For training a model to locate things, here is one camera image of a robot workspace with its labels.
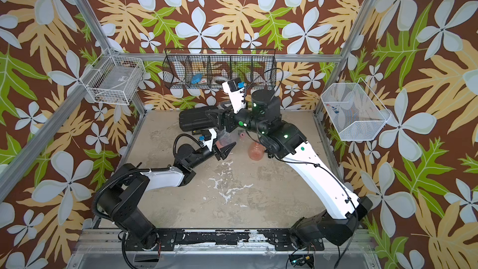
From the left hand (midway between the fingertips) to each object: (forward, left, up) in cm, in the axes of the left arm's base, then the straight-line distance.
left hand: (230, 134), depth 77 cm
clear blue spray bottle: (-1, +3, -1) cm, 3 cm away
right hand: (-4, +5, +20) cm, 21 cm away
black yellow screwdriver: (+20, +22, -24) cm, 38 cm away
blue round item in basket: (+35, +19, +3) cm, 40 cm away
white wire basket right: (+13, -57, +1) cm, 58 cm away
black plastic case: (+26, +22, -20) cm, 40 cm away
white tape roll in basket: (+36, +7, +1) cm, 37 cm away
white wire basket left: (+26, +56, +8) cm, 62 cm away
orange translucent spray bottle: (+7, -13, -24) cm, 29 cm away
